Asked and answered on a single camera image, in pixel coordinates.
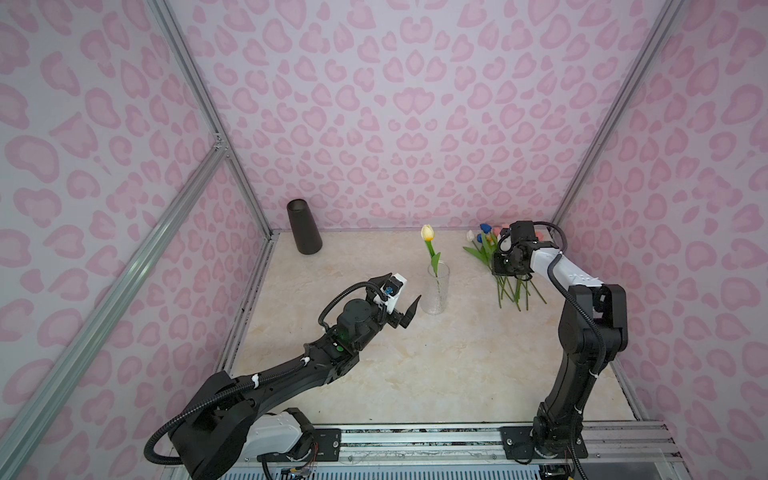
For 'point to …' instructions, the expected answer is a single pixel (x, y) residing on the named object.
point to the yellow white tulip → (428, 234)
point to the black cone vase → (306, 236)
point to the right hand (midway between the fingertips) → (499, 263)
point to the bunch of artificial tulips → (486, 248)
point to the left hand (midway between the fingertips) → (405, 281)
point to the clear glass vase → (435, 291)
